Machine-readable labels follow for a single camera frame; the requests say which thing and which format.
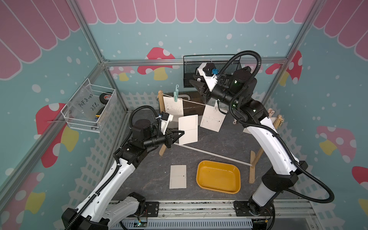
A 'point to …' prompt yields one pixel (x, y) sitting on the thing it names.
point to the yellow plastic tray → (219, 177)
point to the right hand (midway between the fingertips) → (193, 78)
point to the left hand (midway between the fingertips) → (183, 135)
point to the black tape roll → (104, 97)
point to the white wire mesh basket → (85, 124)
